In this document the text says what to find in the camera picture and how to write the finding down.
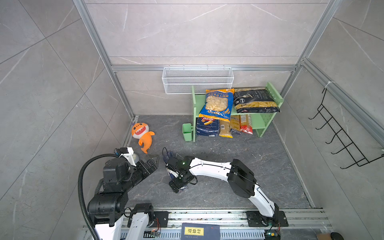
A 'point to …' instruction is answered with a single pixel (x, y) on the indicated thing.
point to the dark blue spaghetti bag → (235, 124)
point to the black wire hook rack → (358, 157)
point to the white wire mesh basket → (179, 80)
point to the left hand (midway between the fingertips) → (152, 157)
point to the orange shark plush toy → (140, 131)
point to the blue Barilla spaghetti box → (167, 155)
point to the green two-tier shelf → (198, 100)
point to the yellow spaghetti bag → (224, 129)
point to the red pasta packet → (246, 124)
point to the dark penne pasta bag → (253, 100)
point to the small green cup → (187, 129)
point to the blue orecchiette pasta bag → (218, 104)
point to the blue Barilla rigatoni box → (207, 127)
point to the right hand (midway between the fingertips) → (179, 184)
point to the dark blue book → (200, 231)
